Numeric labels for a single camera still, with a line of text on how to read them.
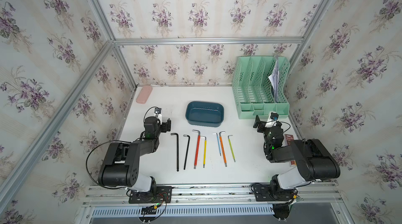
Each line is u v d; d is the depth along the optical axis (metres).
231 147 0.89
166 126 0.84
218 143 0.91
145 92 1.15
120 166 0.44
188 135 0.93
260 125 0.81
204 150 0.88
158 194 0.73
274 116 0.76
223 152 0.86
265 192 0.73
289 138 0.91
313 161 0.45
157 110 0.78
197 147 0.88
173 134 0.94
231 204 0.72
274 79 0.90
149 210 0.72
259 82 1.12
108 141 0.93
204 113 1.06
